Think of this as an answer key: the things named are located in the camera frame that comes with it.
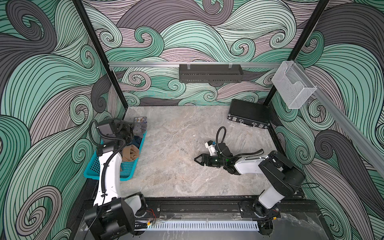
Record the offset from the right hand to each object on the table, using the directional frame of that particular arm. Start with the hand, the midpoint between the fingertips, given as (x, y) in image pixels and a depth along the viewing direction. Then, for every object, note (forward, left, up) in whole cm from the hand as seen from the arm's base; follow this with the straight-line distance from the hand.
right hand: (197, 162), depth 86 cm
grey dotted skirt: (+6, +29, +25) cm, 39 cm away
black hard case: (+44, -48, -7) cm, 65 cm away
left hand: (+12, +33, +24) cm, 42 cm away
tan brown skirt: (0, +36, +12) cm, 38 cm away
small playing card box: (+35, +41, -1) cm, 54 cm away
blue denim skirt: (+13, +38, +3) cm, 40 cm away
